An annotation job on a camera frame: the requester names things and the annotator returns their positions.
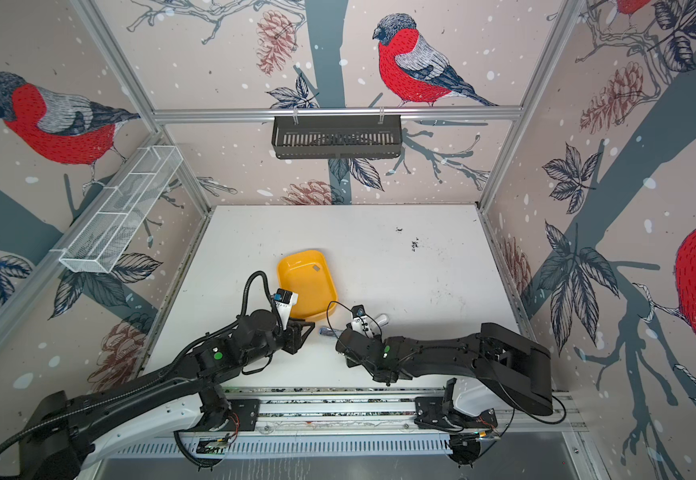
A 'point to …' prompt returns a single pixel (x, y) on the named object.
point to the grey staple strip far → (316, 268)
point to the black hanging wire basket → (304, 137)
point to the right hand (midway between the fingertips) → (347, 348)
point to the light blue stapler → (329, 331)
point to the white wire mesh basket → (99, 240)
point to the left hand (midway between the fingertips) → (310, 326)
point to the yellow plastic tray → (306, 273)
